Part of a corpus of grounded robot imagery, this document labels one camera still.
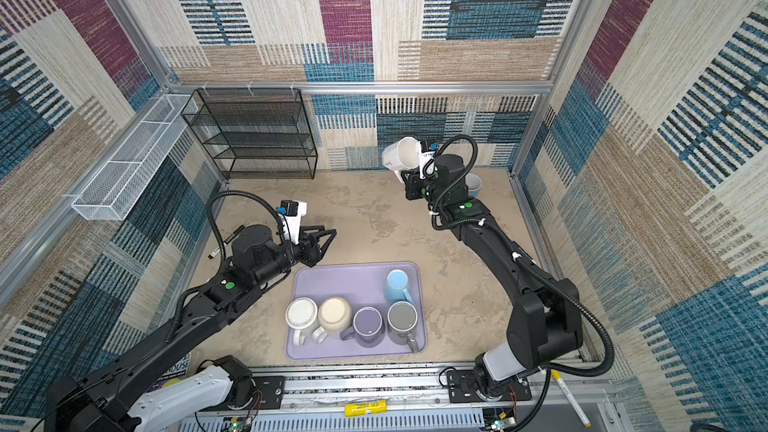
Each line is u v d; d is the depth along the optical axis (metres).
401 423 0.70
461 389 0.73
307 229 0.68
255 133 1.11
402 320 0.74
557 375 0.74
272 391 0.73
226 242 1.00
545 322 0.43
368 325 0.76
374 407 0.70
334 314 0.77
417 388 0.76
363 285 0.89
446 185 0.60
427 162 0.70
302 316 0.78
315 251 0.65
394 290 0.82
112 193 0.70
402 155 0.81
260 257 0.57
